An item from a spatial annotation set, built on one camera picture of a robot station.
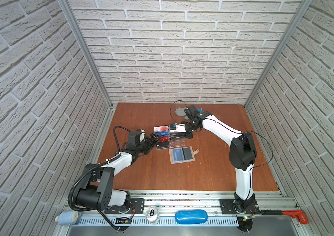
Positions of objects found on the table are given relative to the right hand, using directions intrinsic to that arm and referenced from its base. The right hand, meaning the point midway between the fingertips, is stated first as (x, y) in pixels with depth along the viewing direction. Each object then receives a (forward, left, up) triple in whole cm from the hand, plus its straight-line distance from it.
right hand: (180, 131), depth 90 cm
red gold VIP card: (0, +10, -6) cm, 12 cm away
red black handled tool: (-48, -54, -9) cm, 73 cm away
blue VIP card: (+2, +12, -4) cm, 13 cm away
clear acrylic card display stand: (-2, +3, -7) cm, 8 cm away
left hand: (-4, +14, -1) cm, 14 cm away
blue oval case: (-44, 0, -9) cm, 45 cm away
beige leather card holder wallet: (-11, -1, -11) cm, 16 cm away
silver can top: (-43, +17, +3) cm, 47 cm away
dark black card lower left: (-3, +11, -9) cm, 15 cm away
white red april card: (+4, +12, -1) cm, 12 cm away
